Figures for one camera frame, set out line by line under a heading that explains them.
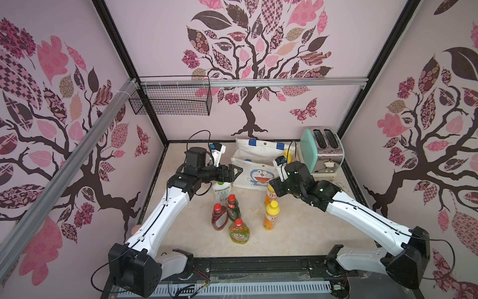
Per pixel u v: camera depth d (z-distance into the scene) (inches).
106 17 27.3
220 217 29.7
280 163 25.9
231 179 25.6
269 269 29.8
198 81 36.3
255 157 37.6
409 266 15.0
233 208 30.0
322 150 59.3
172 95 37.3
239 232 28.5
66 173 20.8
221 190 33.0
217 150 26.3
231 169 25.6
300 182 21.7
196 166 22.4
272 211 27.3
